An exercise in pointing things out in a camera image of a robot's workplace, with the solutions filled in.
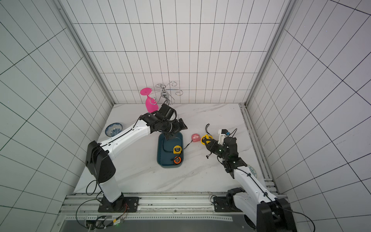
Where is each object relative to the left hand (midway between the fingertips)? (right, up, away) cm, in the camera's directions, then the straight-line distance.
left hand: (180, 134), depth 80 cm
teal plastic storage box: (-7, -14, +12) cm, 20 cm away
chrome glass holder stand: (-10, +25, +8) cm, 28 cm away
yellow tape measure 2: (-2, -11, +10) cm, 15 cm away
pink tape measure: (+10, -5, +17) cm, 20 cm away
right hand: (+12, -4, +2) cm, 13 cm away
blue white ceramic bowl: (-49, 0, +21) cm, 53 cm away
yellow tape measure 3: (+15, -4, +1) cm, 16 cm away
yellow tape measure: (+19, -4, +19) cm, 27 cm away
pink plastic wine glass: (-22, +18, +22) cm, 36 cm away
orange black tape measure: (-2, -16, +5) cm, 17 cm away
